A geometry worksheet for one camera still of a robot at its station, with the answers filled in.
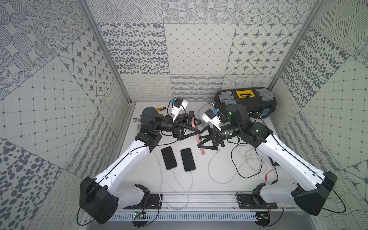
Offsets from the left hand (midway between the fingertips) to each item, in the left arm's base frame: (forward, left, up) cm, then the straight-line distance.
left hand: (197, 122), depth 57 cm
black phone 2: (+1, +5, -40) cm, 40 cm away
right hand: (-5, -1, -8) cm, 9 cm away
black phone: (+2, +17, -41) cm, 44 cm away
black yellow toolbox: (+37, -45, -23) cm, 63 cm away
